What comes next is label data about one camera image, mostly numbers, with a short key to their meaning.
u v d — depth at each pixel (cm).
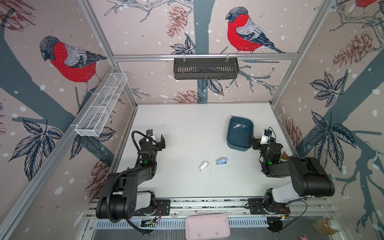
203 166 85
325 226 62
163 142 83
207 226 67
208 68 107
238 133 103
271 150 70
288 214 70
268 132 76
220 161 89
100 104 78
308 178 45
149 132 76
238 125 107
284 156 92
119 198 42
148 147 68
